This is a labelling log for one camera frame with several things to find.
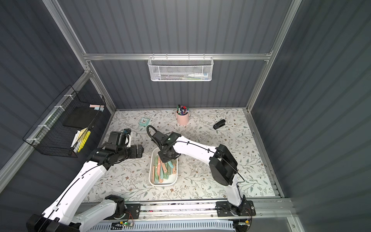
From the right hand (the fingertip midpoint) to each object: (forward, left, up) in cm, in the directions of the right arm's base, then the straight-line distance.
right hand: (167, 158), depth 83 cm
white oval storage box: (-7, +3, -7) cm, 10 cm away
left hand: (+1, +17, +8) cm, 19 cm away
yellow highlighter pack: (-3, +34, +26) cm, 43 cm away
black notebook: (+13, +46, +21) cm, 53 cm away
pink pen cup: (+32, -8, -1) cm, 33 cm away
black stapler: (+31, -35, -7) cm, 48 cm away
